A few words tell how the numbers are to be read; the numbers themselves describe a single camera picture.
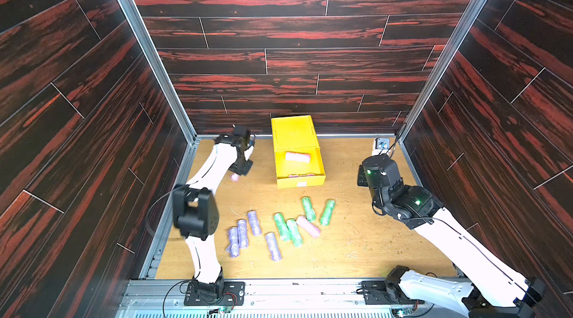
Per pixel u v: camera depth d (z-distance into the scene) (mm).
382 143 550
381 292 677
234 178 870
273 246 822
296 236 844
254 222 884
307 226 877
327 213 905
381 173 464
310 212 907
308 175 844
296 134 927
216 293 654
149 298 744
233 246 819
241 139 686
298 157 891
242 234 859
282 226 866
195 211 499
